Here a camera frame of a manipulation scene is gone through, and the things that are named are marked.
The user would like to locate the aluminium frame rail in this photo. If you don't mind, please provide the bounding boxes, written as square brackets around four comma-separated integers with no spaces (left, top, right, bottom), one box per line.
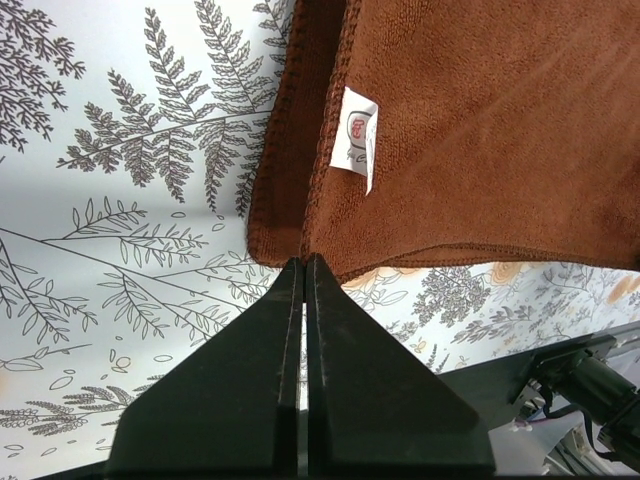
[492,319,640,480]

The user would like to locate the brown towel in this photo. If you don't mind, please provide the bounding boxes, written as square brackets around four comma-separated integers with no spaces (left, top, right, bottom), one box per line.
[248,1,639,281]

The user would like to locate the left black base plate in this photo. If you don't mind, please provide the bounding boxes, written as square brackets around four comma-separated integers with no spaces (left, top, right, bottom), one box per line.
[439,334,615,430]

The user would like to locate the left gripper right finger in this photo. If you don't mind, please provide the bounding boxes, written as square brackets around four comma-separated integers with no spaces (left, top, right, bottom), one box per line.
[305,254,495,475]

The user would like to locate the white towel label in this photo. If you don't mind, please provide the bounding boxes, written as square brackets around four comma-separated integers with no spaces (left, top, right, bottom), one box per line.
[330,87,379,195]

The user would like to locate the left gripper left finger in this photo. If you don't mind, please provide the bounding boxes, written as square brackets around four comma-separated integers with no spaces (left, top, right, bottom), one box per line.
[105,258,304,475]

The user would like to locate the floral table mat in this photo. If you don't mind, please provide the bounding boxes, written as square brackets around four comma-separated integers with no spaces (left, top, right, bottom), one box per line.
[1,1,639,479]

